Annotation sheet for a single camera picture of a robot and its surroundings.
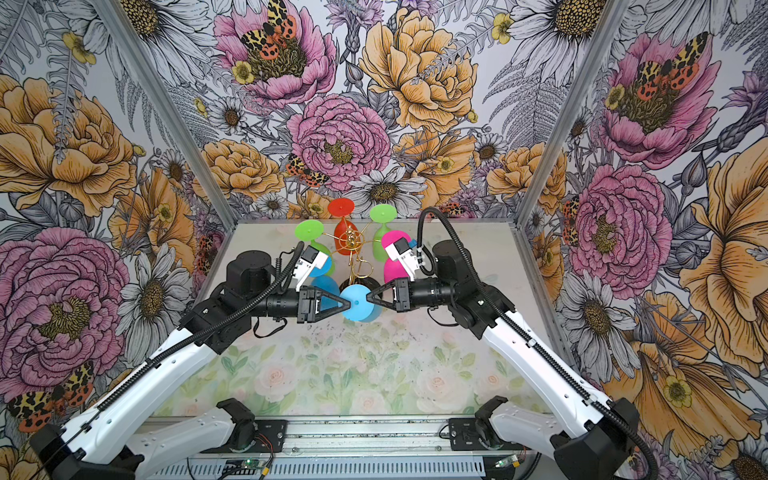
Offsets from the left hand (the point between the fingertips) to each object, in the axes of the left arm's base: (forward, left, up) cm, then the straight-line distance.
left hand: (346, 315), depth 62 cm
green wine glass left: (+25, +11, -1) cm, 28 cm away
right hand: (+1, -5, +1) cm, 5 cm away
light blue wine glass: (+1, -3, +1) cm, 3 cm away
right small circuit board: (-23, -36, -30) cm, 52 cm away
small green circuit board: (-22, +24, -31) cm, 44 cm away
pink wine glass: (+21, -10, -14) cm, 27 cm away
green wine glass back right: (+31, -7, -1) cm, 32 cm away
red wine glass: (+23, +2, -1) cm, 23 cm away
